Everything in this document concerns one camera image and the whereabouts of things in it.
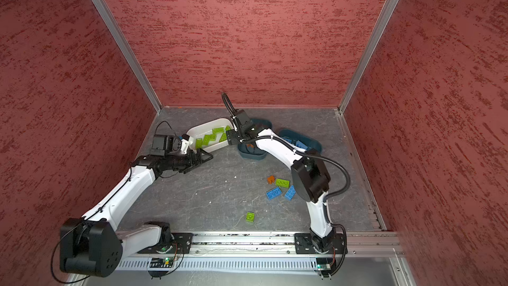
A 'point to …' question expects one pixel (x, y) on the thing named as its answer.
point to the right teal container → (311, 143)
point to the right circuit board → (323, 263)
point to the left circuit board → (161, 263)
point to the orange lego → (270, 179)
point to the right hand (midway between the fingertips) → (233, 139)
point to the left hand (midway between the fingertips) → (206, 164)
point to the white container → (198, 133)
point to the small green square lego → (212, 137)
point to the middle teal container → (251, 150)
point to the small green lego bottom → (250, 217)
